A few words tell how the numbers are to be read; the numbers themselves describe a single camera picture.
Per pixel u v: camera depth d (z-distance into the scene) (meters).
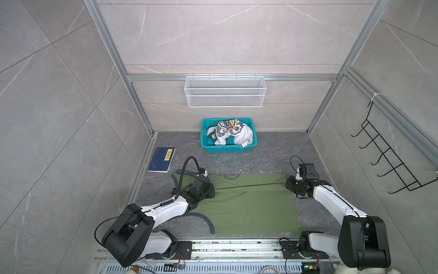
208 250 0.75
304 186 0.65
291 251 0.73
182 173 0.97
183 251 0.73
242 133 1.07
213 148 1.12
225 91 1.00
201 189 0.68
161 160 1.04
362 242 0.41
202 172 0.78
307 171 0.70
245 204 0.89
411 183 0.58
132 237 0.42
